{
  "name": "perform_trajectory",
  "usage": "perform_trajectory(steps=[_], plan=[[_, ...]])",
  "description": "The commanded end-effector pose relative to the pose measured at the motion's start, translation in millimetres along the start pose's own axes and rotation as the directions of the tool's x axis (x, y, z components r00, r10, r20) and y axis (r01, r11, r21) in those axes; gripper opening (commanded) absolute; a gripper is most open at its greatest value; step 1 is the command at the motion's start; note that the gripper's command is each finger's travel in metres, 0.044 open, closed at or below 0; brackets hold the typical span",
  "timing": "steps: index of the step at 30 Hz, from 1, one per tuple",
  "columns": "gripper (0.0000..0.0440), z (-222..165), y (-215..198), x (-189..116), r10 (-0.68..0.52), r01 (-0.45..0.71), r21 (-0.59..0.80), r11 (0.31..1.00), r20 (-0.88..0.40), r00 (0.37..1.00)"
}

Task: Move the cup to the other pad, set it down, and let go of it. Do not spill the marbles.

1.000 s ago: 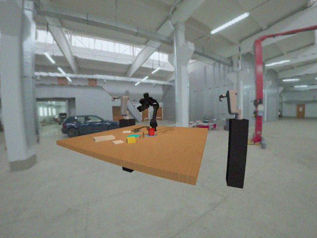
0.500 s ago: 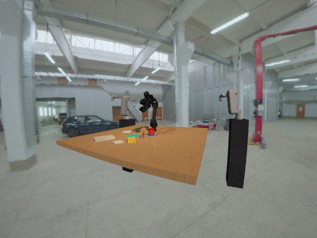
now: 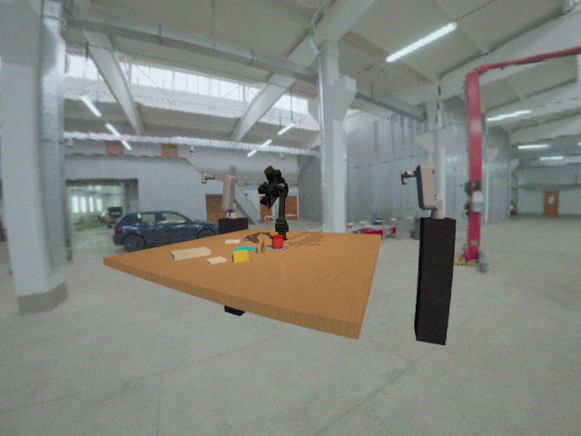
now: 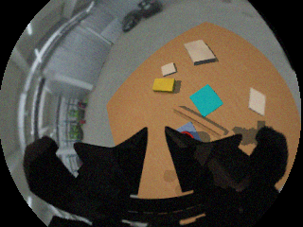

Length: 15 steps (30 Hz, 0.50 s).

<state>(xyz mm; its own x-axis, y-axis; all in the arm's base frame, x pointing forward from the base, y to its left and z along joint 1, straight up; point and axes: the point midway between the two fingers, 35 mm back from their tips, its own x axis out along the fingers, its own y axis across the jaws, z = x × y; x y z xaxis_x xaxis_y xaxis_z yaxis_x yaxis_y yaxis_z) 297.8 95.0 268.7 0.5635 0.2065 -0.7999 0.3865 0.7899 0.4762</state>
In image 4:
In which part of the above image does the beige flat rectangular block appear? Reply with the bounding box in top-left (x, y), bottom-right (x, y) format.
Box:
top-left (183, 39), bottom-right (216, 65)

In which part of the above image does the yellow rectangular block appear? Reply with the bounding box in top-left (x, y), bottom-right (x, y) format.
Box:
top-left (152, 79), bottom-right (175, 94)

